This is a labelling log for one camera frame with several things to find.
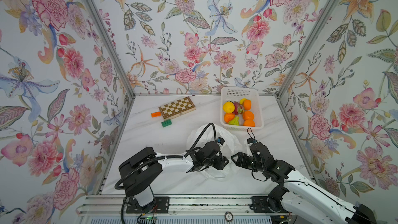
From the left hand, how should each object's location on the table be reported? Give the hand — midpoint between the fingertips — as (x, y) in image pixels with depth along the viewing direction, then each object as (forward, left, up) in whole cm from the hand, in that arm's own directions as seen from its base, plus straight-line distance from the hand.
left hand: (227, 163), depth 81 cm
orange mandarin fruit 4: (+27, -18, -2) cm, 32 cm away
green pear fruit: (+26, -9, 0) cm, 28 cm away
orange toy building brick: (+39, +45, -7) cm, 60 cm away
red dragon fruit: (+34, -11, +3) cm, 36 cm away
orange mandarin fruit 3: (+32, -19, -2) cm, 37 cm away
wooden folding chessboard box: (+41, +30, -4) cm, 51 cm away
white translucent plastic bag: (+8, -2, +4) cm, 9 cm away
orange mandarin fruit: (+40, -19, +1) cm, 45 cm away
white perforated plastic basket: (+37, -24, +1) cm, 44 cm away
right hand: (+2, -3, +2) cm, 4 cm away
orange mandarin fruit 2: (+30, -5, 0) cm, 31 cm away
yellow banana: (+47, -17, -3) cm, 50 cm away
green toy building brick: (+30, +36, -5) cm, 47 cm away
